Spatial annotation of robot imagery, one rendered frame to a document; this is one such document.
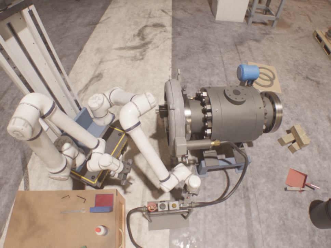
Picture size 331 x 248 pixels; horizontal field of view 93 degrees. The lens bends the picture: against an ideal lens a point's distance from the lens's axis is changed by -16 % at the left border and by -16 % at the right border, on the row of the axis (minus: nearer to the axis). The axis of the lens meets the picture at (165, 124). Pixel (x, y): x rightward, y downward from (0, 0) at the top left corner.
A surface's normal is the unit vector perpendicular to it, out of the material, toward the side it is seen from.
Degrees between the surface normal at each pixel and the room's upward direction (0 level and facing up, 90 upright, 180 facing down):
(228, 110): 29
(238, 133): 74
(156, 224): 0
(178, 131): 53
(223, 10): 90
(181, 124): 44
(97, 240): 0
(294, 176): 0
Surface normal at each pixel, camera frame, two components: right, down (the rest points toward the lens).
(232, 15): -0.03, 0.82
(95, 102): -0.04, -0.43
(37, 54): 0.93, 0.31
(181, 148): 0.07, 0.54
